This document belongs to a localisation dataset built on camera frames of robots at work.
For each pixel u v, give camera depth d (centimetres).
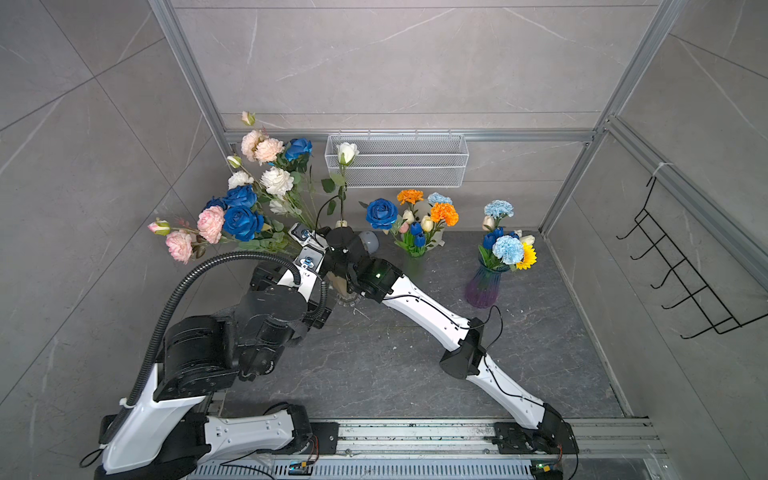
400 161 101
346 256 58
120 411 34
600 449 74
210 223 57
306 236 61
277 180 68
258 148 69
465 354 56
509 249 69
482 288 97
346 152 78
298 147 72
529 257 77
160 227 55
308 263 38
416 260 91
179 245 57
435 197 81
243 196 59
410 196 82
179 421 37
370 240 107
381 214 61
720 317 58
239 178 67
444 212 75
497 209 75
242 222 57
